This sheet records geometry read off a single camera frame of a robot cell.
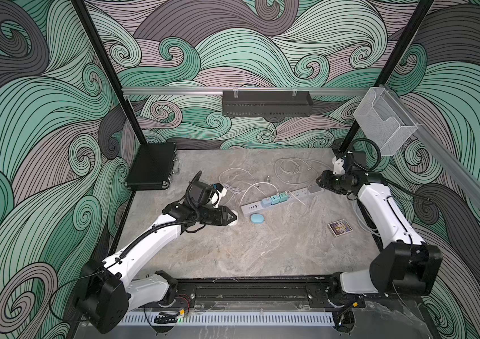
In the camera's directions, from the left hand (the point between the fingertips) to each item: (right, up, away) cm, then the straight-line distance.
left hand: (233, 216), depth 76 cm
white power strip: (+10, -1, +19) cm, 21 cm away
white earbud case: (0, -2, -2) cm, 3 cm away
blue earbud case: (+11, -5, +15) cm, 19 cm away
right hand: (+35, +13, +7) cm, 38 cm away
